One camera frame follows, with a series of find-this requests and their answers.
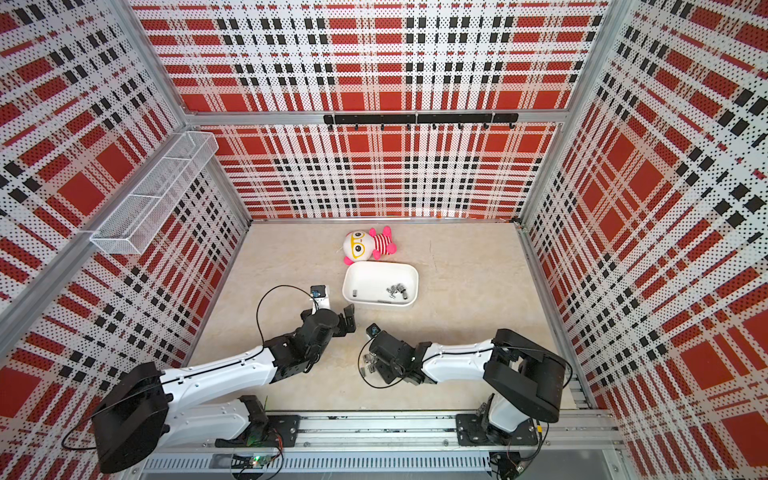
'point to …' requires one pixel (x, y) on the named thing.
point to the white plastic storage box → (381, 283)
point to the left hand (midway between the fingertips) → (343, 306)
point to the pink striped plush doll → (359, 246)
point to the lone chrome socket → (354, 293)
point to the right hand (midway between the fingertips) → (389, 357)
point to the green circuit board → (254, 461)
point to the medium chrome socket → (391, 290)
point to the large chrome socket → (402, 290)
